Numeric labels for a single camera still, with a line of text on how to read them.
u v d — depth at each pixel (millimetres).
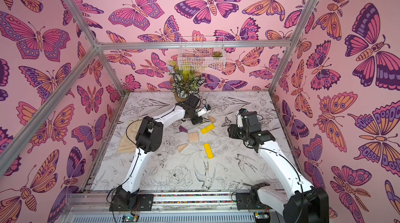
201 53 955
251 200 724
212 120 1027
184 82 992
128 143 942
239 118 744
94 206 736
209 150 901
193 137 963
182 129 988
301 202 374
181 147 898
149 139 617
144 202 735
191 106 852
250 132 603
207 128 997
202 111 947
